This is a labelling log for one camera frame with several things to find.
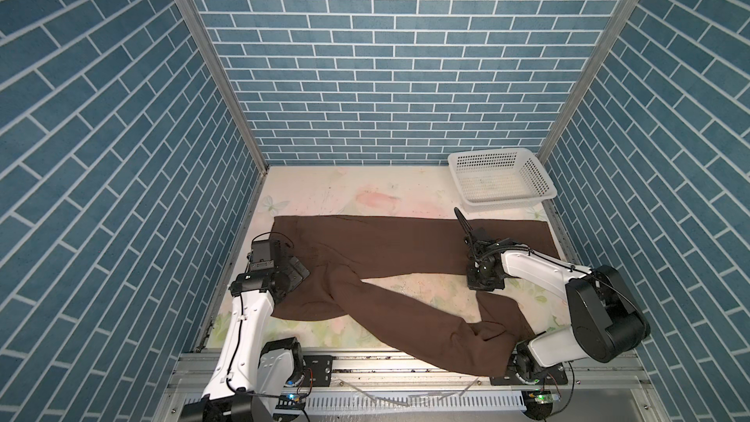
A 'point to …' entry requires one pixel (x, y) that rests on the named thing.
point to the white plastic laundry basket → (498, 179)
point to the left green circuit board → (292, 400)
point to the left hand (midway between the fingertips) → (293, 278)
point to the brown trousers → (487, 330)
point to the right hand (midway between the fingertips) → (473, 282)
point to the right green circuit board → (540, 398)
